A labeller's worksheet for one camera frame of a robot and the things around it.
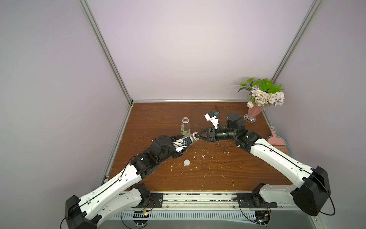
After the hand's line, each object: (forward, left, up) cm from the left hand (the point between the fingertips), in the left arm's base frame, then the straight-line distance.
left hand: (186, 138), depth 71 cm
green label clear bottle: (+17, +1, -15) cm, 23 cm away
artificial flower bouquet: (+29, -46, +6) cm, 54 cm away
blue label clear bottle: (0, -3, +3) cm, 4 cm away
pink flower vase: (+29, -47, -15) cm, 57 cm away
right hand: (-1, -5, +4) cm, 7 cm away
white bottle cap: (0, -4, +4) cm, 6 cm away
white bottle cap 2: (-4, 0, -23) cm, 23 cm away
